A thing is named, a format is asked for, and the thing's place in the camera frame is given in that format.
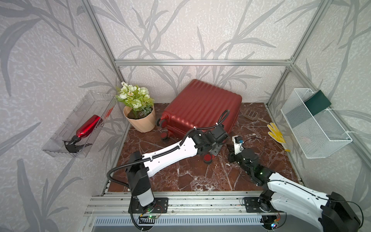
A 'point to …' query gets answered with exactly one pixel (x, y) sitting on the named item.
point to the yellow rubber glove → (277, 135)
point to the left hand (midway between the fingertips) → (214, 145)
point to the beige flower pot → (142, 120)
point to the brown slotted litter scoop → (252, 115)
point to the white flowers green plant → (138, 98)
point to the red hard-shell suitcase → (200, 105)
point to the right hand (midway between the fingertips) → (228, 144)
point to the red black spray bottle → (83, 131)
